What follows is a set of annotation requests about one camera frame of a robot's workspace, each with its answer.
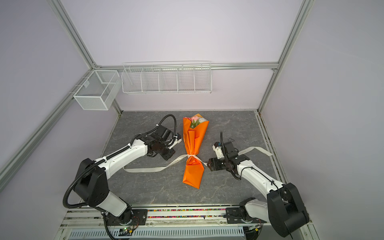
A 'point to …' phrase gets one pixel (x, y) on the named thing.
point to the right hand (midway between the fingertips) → (214, 164)
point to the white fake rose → (201, 120)
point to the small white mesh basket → (97, 92)
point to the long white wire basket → (167, 77)
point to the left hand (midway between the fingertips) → (171, 154)
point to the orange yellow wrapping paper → (193, 138)
